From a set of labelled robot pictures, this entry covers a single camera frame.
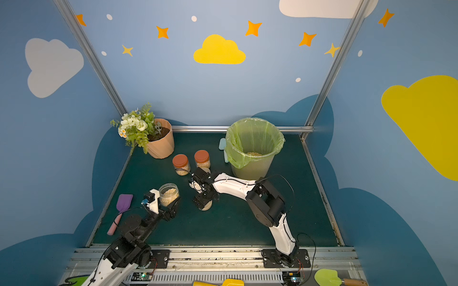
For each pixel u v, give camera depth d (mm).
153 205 641
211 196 780
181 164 941
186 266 733
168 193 749
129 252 574
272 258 754
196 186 798
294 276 717
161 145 970
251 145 1024
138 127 843
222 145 1155
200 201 795
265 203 507
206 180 678
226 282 692
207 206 834
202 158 957
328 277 704
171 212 679
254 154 1074
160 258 749
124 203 901
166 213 670
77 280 683
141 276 707
